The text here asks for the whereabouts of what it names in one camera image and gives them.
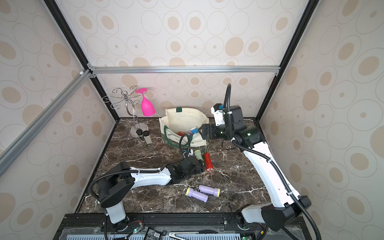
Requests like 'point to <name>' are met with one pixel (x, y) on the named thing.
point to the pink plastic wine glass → (147, 107)
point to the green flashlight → (198, 155)
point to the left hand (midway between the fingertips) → (208, 165)
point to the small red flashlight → (208, 163)
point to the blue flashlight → (196, 130)
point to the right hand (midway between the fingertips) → (213, 127)
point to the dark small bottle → (139, 132)
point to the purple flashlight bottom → (190, 192)
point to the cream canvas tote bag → (179, 127)
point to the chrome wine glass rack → (130, 106)
